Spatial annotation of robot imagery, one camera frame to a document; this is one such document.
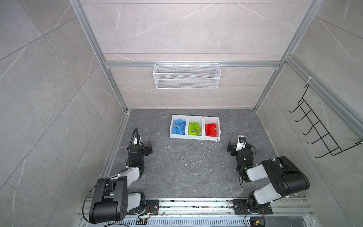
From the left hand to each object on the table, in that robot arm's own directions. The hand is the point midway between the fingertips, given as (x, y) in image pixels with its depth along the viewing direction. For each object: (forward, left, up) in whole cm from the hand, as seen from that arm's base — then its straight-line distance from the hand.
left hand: (140, 140), depth 90 cm
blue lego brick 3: (+10, -27, -4) cm, 29 cm away
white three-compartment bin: (+17, -43, -2) cm, 46 cm away
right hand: (-1, -64, -1) cm, 64 cm away
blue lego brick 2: (+12, -22, -7) cm, 26 cm away
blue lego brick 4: (+13, -29, -3) cm, 32 cm away
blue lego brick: (+19, -25, -5) cm, 32 cm away
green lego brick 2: (+12, -39, -7) cm, 41 cm away
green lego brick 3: (+8, -36, -5) cm, 37 cm away
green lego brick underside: (+14, -37, -7) cm, 40 cm away
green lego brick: (+17, -37, -7) cm, 41 cm away
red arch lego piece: (+9, -48, -4) cm, 49 cm away
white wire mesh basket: (+41, -32, +21) cm, 56 cm away
